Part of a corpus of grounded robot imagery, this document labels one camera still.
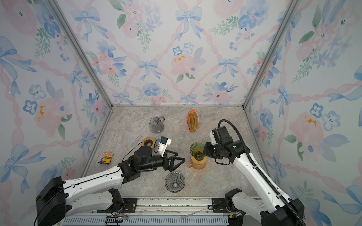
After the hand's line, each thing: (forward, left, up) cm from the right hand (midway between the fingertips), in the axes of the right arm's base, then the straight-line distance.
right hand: (203, 150), depth 77 cm
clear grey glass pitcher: (+29, +32, -16) cm, 46 cm away
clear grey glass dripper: (-13, +16, -15) cm, 25 cm away
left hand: (-7, +11, +5) cm, 14 cm away
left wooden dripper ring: (+14, +35, -15) cm, 40 cm away
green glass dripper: (0, +4, -1) cm, 4 cm away
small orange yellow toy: (-1, +60, -13) cm, 61 cm away
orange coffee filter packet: (+27, +5, -9) cm, 29 cm away
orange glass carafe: (-5, +2, -8) cm, 10 cm away
